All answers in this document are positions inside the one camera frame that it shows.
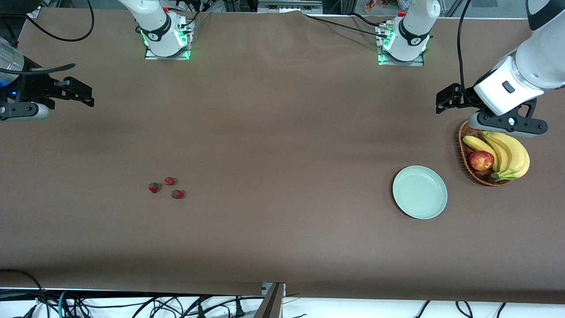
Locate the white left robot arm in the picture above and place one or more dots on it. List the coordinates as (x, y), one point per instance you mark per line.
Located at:
(538, 57)

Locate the red toy strawberry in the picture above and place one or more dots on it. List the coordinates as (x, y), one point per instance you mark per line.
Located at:
(177, 194)
(169, 180)
(153, 187)

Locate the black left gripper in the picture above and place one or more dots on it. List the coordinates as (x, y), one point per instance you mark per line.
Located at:
(468, 96)

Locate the grey aluminium table post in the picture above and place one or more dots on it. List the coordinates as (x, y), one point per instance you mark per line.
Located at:
(273, 302)

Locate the brown wicker basket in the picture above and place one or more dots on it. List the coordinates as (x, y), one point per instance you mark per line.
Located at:
(474, 174)

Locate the pale green round plate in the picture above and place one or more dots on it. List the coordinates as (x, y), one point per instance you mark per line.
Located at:
(419, 192)

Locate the yellow banana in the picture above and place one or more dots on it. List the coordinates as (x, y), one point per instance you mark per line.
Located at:
(503, 152)
(521, 154)
(476, 143)

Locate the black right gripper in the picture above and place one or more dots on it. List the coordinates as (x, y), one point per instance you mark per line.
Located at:
(39, 89)

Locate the orange red fruit toys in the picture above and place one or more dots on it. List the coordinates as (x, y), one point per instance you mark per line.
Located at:
(379, 4)

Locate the aluminium frame profile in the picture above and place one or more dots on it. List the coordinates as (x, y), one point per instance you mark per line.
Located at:
(289, 5)

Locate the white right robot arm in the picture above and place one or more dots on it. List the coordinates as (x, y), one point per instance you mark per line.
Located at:
(154, 26)

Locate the red apple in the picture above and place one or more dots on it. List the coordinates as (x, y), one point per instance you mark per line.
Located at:
(481, 160)

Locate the brown table cover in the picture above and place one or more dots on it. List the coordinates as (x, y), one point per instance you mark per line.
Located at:
(282, 132)

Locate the black power plug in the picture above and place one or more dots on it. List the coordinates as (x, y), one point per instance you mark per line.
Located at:
(239, 311)

